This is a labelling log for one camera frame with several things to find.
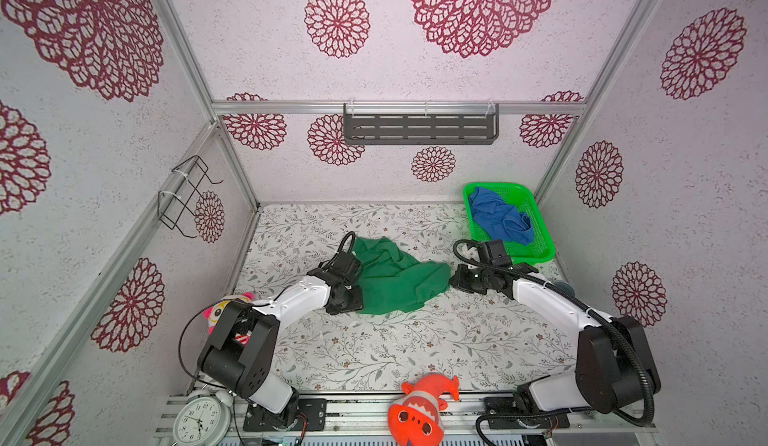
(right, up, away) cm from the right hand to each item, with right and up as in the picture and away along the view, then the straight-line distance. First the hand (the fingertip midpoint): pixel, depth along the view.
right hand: (449, 276), depth 88 cm
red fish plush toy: (-13, -28, -23) cm, 38 cm away
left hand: (-28, -10, +2) cm, 30 cm away
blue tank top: (+24, +18, +23) cm, 37 cm away
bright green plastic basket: (+34, +26, +26) cm, 50 cm away
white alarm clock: (-62, -31, -18) cm, 72 cm away
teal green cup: (+35, -3, +2) cm, 35 cm away
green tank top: (-16, -2, +5) cm, 17 cm away
